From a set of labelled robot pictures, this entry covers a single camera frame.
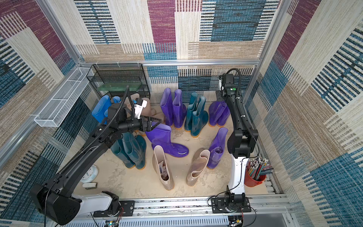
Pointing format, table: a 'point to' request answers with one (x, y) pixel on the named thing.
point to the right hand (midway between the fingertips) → (226, 95)
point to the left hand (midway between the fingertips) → (157, 120)
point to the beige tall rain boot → (133, 97)
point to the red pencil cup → (256, 170)
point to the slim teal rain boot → (124, 149)
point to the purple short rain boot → (160, 135)
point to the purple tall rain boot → (167, 106)
